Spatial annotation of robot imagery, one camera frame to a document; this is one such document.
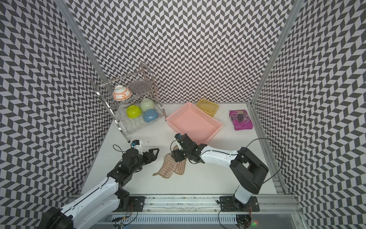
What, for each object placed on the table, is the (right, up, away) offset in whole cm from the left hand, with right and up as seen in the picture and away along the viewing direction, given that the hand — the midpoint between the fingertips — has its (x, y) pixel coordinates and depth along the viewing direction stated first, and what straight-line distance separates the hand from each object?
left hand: (154, 152), depth 84 cm
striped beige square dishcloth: (+9, -8, 0) cm, 12 cm away
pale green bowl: (-11, +31, +21) cm, 39 cm away
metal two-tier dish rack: (-13, +32, +3) cm, 35 cm away
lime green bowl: (-19, +25, +17) cm, 36 cm away
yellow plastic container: (+38, +29, +31) cm, 57 cm away
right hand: (+14, -2, +1) cm, 14 cm away
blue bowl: (-7, +22, +16) cm, 28 cm away
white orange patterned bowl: (-18, +35, -4) cm, 40 cm away
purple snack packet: (+58, +19, +17) cm, 64 cm away
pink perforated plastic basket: (+23, +18, +22) cm, 37 cm away
